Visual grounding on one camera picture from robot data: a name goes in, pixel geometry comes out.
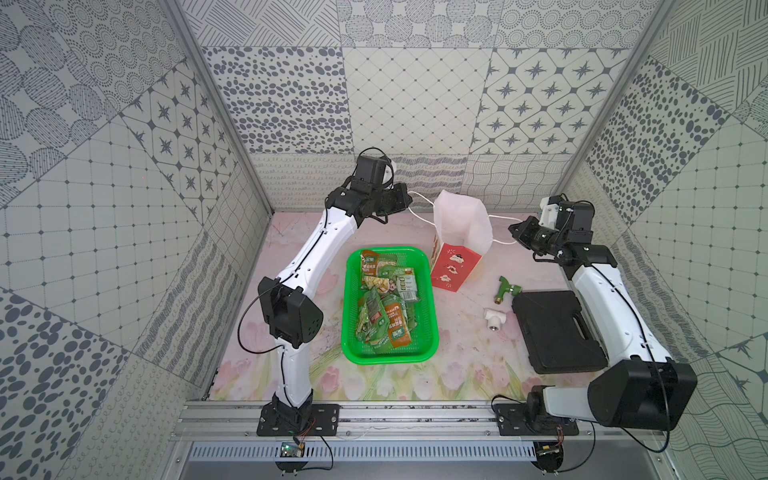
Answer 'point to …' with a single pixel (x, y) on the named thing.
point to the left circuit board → (292, 449)
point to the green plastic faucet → (505, 286)
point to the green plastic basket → (365, 338)
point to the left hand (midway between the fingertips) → (412, 192)
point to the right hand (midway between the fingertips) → (510, 229)
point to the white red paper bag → (462, 236)
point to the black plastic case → (550, 335)
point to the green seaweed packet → (405, 281)
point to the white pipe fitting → (494, 319)
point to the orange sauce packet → (398, 331)
